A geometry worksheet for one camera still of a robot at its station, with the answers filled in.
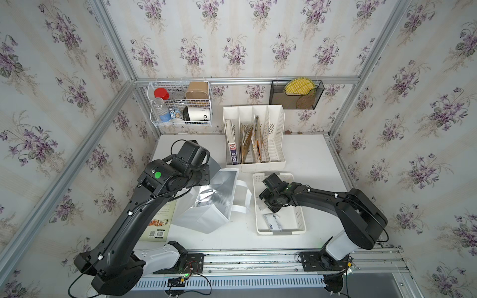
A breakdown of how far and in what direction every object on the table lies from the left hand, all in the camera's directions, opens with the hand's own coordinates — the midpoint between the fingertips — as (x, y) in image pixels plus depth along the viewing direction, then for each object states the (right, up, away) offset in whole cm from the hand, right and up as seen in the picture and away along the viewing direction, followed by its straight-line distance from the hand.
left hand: (209, 176), depth 65 cm
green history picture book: (-26, -26, +17) cm, 40 cm away
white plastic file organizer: (+30, +26, +41) cm, 57 cm away
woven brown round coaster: (+47, +36, +33) cm, 67 cm away
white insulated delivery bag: (0, -10, -1) cm, 10 cm away
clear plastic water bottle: (-28, +29, +26) cm, 48 cm away
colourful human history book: (+20, +14, +25) cm, 35 cm away
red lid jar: (-29, +39, +27) cm, 55 cm away
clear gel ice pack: (+21, -16, +21) cm, 34 cm away
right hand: (+22, -15, +24) cm, 36 cm away
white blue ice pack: (+26, -23, +16) cm, 38 cm away
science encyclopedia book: (+6, +20, +24) cm, 32 cm away
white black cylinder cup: (-11, +28, +28) cm, 41 cm away
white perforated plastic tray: (+36, -22, +20) cm, 47 cm away
